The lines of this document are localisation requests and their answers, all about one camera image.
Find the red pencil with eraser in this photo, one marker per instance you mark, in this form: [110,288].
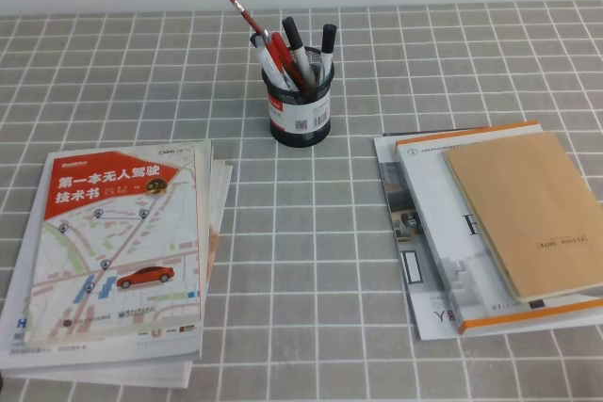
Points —
[249,19]

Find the white magazine under textbook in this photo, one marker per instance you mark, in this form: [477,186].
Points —
[432,310]

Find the tan kraft notebook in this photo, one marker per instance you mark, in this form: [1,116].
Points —
[537,214]

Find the white orange edged textbook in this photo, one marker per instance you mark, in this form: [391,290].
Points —
[480,298]

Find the black mesh pen holder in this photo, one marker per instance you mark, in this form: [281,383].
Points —
[300,119]

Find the red ballpoint pen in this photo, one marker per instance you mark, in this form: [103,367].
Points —
[285,63]

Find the black cap grey marker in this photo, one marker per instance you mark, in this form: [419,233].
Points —
[298,49]

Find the white books under map book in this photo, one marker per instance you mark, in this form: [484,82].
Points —
[160,358]

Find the orange map cover book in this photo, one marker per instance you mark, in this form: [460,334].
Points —
[122,252]

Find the black cap white marker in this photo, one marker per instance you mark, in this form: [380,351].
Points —
[327,51]

